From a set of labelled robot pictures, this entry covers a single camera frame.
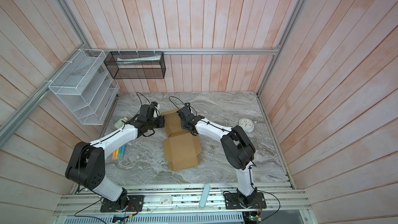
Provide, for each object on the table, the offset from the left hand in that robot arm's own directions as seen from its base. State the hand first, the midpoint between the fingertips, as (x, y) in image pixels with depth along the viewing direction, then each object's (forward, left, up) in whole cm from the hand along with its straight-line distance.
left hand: (165, 122), depth 91 cm
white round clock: (+4, -53, -9) cm, 54 cm away
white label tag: (-39, -5, -10) cm, 41 cm away
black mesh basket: (+38, +22, +14) cm, 46 cm away
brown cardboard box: (-12, -9, -9) cm, 18 cm away
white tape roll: (+2, +30, -3) cm, 30 cm away
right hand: (+4, -13, -3) cm, 14 cm away
